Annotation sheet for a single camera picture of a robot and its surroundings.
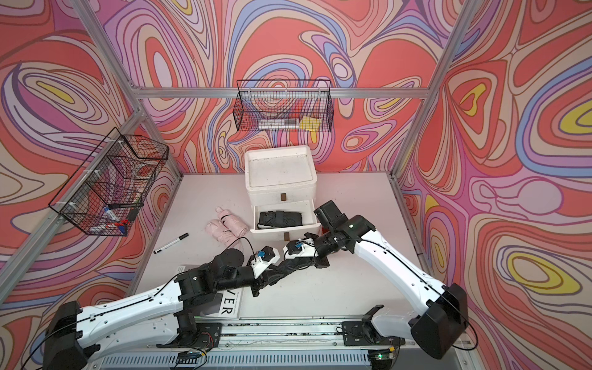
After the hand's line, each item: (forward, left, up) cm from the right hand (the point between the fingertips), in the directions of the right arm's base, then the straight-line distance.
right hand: (298, 263), depth 70 cm
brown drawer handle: (+26, +5, +1) cm, 27 cm away
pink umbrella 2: (+20, +31, -14) cm, 39 cm away
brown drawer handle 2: (+14, +4, -7) cm, 16 cm away
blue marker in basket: (+14, +59, +10) cm, 62 cm away
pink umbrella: (+26, +28, -15) cm, 41 cm away
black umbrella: (+21, +7, -6) cm, 23 cm away
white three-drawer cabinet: (+28, +5, +6) cm, 29 cm away
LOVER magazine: (-7, +24, -15) cm, 29 cm away
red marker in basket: (+7, +50, +15) cm, 52 cm away
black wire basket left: (+20, +62, +13) cm, 67 cm away
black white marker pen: (+19, +52, -17) cm, 58 cm away
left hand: (-2, +5, -1) cm, 6 cm away
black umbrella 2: (-4, +8, +2) cm, 9 cm away
